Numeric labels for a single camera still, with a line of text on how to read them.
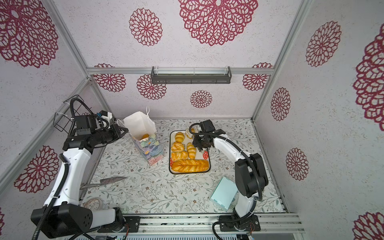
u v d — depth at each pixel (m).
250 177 0.48
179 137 1.05
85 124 0.55
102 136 0.61
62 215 0.38
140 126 0.96
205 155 1.00
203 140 0.78
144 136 1.02
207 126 0.72
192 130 0.76
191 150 0.99
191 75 0.93
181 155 0.95
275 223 0.76
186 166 0.90
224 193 0.84
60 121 0.72
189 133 0.85
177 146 1.00
